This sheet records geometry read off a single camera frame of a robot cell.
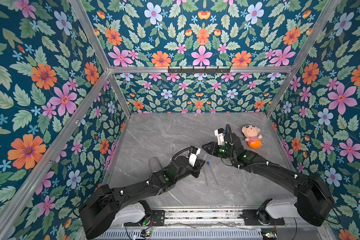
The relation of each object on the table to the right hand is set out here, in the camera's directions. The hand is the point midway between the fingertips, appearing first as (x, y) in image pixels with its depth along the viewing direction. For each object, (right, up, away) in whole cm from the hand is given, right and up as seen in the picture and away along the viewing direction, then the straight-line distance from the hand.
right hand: (206, 143), depth 80 cm
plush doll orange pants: (+34, -2, +16) cm, 38 cm away
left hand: (0, -9, -3) cm, 10 cm away
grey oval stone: (-30, -14, +9) cm, 35 cm away
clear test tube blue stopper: (0, -4, -6) cm, 7 cm away
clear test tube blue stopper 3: (+3, -15, +14) cm, 20 cm away
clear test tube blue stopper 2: (+1, -23, +6) cm, 24 cm away
